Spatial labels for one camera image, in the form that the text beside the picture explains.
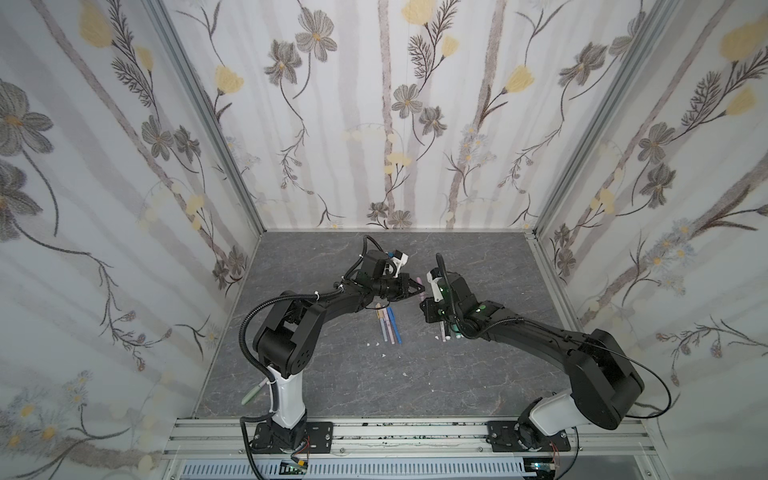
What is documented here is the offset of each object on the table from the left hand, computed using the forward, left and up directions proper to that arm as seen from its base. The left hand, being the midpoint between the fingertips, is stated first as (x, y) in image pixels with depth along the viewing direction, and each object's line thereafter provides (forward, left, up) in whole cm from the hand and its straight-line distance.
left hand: (420, 282), depth 87 cm
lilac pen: (-3, +10, -14) cm, 18 cm away
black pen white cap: (-9, -7, -13) cm, 17 cm away
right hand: (-4, +1, -2) cm, 4 cm away
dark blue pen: (-7, +7, -14) cm, 17 cm away
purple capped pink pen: (-3, 0, -1) cm, 3 cm away
